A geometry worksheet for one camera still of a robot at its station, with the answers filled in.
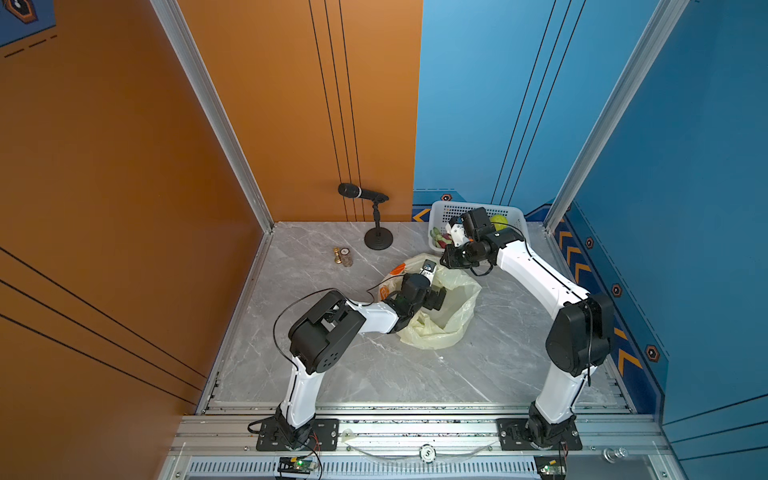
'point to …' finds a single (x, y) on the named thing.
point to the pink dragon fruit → (440, 239)
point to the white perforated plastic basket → (441, 212)
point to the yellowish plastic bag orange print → (433, 329)
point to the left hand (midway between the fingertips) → (433, 278)
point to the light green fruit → (499, 218)
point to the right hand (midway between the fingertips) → (441, 260)
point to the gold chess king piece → (337, 257)
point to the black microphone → (353, 191)
